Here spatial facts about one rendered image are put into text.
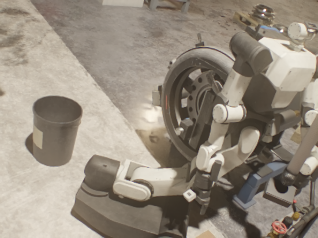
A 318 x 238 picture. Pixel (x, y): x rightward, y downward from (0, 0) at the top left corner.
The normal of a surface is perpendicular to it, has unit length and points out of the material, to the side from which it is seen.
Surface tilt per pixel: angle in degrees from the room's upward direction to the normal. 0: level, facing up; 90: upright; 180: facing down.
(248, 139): 90
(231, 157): 110
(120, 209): 0
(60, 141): 93
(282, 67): 85
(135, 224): 0
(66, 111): 87
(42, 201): 0
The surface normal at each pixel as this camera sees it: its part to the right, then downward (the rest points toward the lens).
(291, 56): 0.54, -0.15
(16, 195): 0.25, -0.82
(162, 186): -0.16, 0.49
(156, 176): -0.19, -0.87
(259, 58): 0.46, 0.59
